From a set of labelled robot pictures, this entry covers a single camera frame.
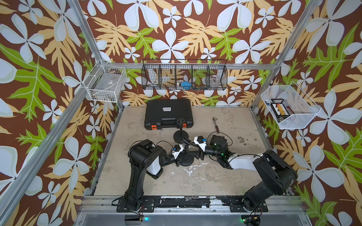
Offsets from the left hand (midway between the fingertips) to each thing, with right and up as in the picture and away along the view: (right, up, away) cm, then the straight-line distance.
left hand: (187, 151), depth 89 cm
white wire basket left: (-51, +44, -4) cm, 68 cm away
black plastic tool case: (-18, +26, +18) cm, 36 cm away
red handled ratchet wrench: (+22, +21, +21) cm, 38 cm away
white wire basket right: (+61, +28, -7) cm, 67 cm away
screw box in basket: (+54, +26, -7) cm, 61 cm away
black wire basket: (-2, +53, +9) cm, 54 cm away
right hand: (0, +4, -7) cm, 8 cm away
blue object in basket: (-1, +44, +4) cm, 44 cm away
